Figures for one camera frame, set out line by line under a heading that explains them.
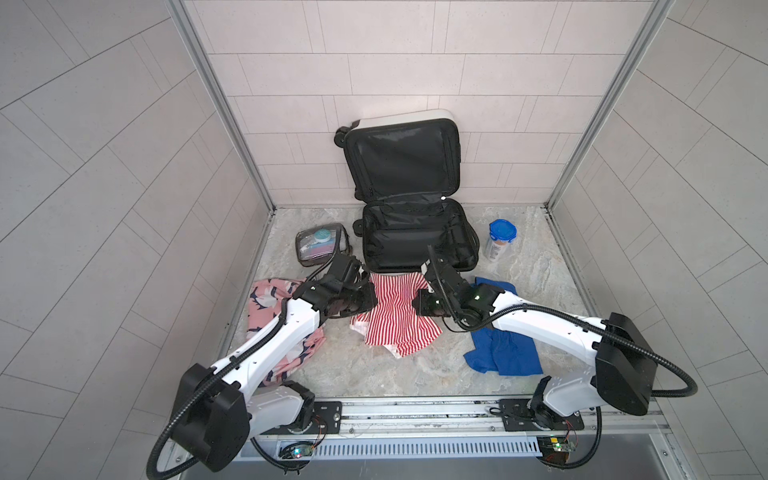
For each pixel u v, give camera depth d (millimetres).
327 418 710
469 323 580
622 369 408
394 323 794
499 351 787
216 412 377
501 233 949
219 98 851
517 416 705
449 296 594
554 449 679
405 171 1017
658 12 711
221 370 399
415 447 680
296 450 643
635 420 710
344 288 622
